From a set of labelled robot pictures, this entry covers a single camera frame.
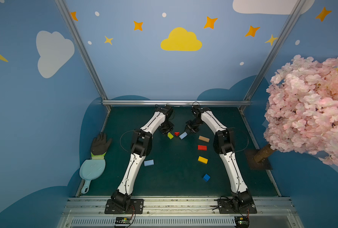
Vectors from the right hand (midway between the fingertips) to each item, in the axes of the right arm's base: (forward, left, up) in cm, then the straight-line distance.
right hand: (184, 130), depth 105 cm
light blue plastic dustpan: (-33, +59, -2) cm, 68 cm away
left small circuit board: (-57, +32, -2) cm, 65 cm away
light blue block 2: (-26, +23, -2) cm, 35 cm away
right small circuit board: (-54, -30, -5) cm, 62 cm away
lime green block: (-4, +11, -2) cm, 12 cm away
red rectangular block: (-13, -13, -1) cm, 19 cm away
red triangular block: (-3, +6, -1) cm, 6 cm away
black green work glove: (-16, +60, -1) cm, 62 cm away
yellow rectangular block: (-22, -12, -2) cm, 25 cm away
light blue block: (-3, +1, -2) cm, 4 cm away
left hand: (-1, +10, 0) cm, 10 cm away
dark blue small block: (-34, -13, 0) cm, 36 cm away
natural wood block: (-6, -14, -1) cm, 15 cm away
